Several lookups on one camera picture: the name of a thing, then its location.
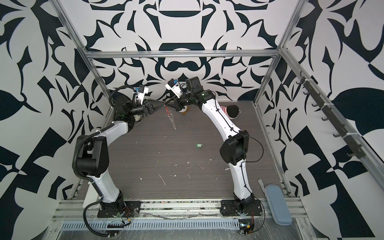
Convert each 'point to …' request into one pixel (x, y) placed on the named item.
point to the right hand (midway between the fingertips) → (166, 102)
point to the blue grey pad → (277, 205)
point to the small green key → (199, 145)
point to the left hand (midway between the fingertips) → (164, 100)
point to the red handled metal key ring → (170, 113)
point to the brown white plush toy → (185, 110)
